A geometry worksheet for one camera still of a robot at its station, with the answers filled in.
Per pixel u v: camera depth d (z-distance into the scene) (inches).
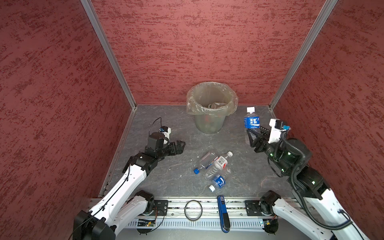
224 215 27.4
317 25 30.4
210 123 37.9
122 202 17.7
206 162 35.4
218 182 30.5
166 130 27.8
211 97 41.4
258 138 21.0
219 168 33.0
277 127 20.0
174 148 26.8
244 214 28.9
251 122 23.2
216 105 41.0
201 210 28.6
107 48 33.8
